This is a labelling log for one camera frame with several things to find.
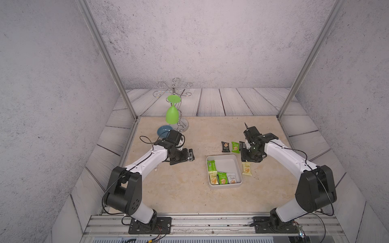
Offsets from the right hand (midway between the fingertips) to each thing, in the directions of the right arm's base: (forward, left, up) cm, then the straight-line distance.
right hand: (246, 159), depth 85 cm
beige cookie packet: (-2, -2, -9) cm, 10 cm away
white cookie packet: (-8, +8, -8) cm, 14 cm away
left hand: (0, +31, 0) cm, 31 cm away
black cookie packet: (+14, +9, -9) cm, 19 cm away
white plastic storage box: (-2, +11, -9) cm, 15 cm away
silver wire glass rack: (+35, +40, +22) cm, 57 cm away
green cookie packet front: (-8, +13, -8) cm, 17 cm away
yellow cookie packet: (-8, +18, -7) cm, 21 cm away
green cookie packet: (+14, +3, -9) cm, 16 cm away
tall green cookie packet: (-1, +19, -7) cm, 20 cm away
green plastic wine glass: (+22, +42, +15) cm, 50 cm away
